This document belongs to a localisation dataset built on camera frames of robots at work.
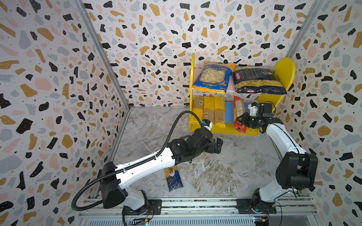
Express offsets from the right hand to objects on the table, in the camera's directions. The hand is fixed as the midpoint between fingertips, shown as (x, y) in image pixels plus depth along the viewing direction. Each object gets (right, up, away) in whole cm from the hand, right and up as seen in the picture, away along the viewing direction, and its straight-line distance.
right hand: (237, 115), depth 87 cm
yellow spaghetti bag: (-23, +5, +12) cm, 27 cm away
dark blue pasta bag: (-38, -38, -5) cm, 54 cm away
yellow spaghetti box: (-9, 0, +8) cm, 12 cm away
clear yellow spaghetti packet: (-16, +4, +11) cm, 20 cm away
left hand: (-16, -12, -19) cm, 27 cm away
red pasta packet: (+2, +4, +3) cm, 6 cm away
